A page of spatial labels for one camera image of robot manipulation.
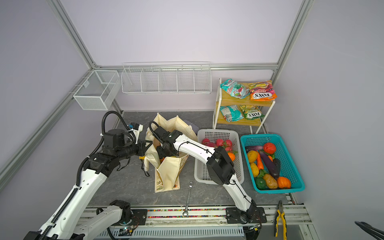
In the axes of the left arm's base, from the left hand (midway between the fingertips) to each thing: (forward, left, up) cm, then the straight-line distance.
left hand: (151, 144), depth 73 cm
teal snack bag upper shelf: (+26, -46, +11) cm, 54 cm away
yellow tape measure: (+5, +12, -23) cm, 27 cm away
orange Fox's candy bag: (+23, -59, +11) cm, 65 cm away
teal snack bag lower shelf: (+24, -46, -6) cm, 52 cm away
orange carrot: (-6, -59, -20) cm, 63 cm away
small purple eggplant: (+7, -60, -22) cm, 64 cm away
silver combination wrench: (-27, -15, -25) cm, 39 cm away
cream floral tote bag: (-11, -7, -9) cm, 16 cm away
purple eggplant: (-5, -65, -21) cm, 69 cm away
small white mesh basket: (+48, +43, -2) cm, 65 cm away
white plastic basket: (-8, -25, -24) cm, 35 cm away
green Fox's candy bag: (+23, -59, -6) cm, 63 cm away
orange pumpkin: (-17, -68, -19) cm, 72 cm away
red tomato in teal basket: (+4, -68, -18) cm, 70 cm away
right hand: (+2, -3, -16) cm, 16 cm away
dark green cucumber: (-6, -69, -20) cm, 72 cm away
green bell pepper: (-17, -56, -19) cm, 61 cm away
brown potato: (-16, -62, -20) cm, 67 cm away
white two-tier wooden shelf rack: (+31, -56, -6) cm, 64 cm away
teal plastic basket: (-8, -74, -18) cm, 76 cm away
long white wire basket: (+47, -6, +6) cm, 48 cm away
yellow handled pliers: (-30, -63, -23) cm, 73 cm away
